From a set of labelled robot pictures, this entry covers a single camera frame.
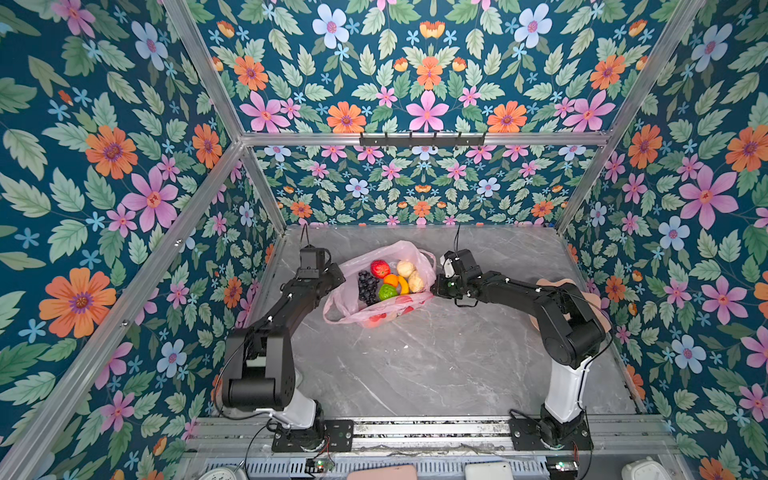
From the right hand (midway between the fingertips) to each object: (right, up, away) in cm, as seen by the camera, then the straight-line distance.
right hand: (430, 285), depth 96 cm
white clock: (-49, -39, -30) cm, 70 cm away
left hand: (-28, +7, -5) cm, 29 cm away
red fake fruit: (-17, +5, +5) cm, 19 cm away
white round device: (+47, -39, -30) cm, 67 cm away
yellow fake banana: (-9, 0, +3) cm, 9 cm away
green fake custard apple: (-14, -2, -1) cm, 14 cm away
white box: (+11, -40, -29) cm, 50 cm away
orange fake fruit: (-13, +2, +4) cm, 14 cm away
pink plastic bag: (-27, -5, -8) cm, 28 cm away
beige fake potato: (-5, 0, +1) cm, 5 cm away
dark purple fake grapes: (-21, -1, 0) cm, 21 cm away
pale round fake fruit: (-8, +5, +4) cm, 11 cm away
